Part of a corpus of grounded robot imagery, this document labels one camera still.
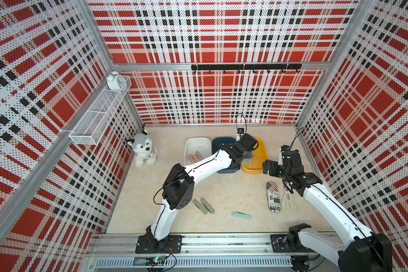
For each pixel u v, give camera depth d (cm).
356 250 38
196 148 109
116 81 80
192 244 75
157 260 70
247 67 88
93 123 91
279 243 73
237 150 66
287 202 86
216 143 107
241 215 82
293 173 61
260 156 106
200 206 85
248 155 80
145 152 90
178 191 53
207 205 85
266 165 75
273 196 84
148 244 66
